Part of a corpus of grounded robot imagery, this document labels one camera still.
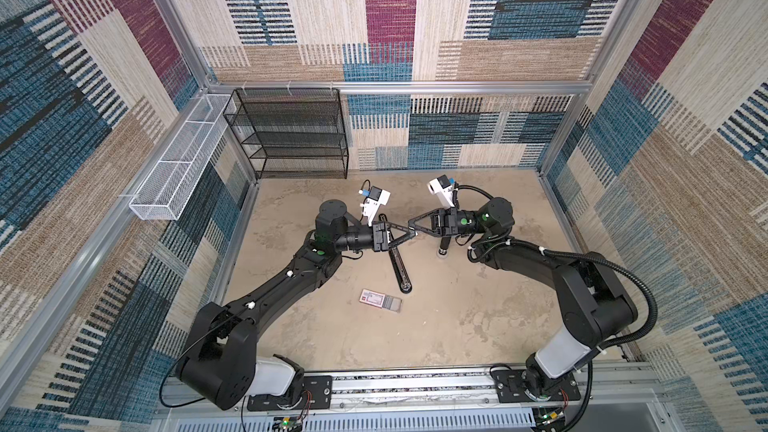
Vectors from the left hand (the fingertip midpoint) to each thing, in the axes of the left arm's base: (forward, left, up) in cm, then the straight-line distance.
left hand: (414, 233), depth 69 cm
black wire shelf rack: (+52, +40, -11) cm, 66 cm away
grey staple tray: (-5, +5, -28) cm, 29 cm away
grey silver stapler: (+10, -12, -26) cm, 30 cm away
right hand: (+1, 0, 0) cm, 1 cm away
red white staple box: (-4, +11, -27) cm, 29 cm away
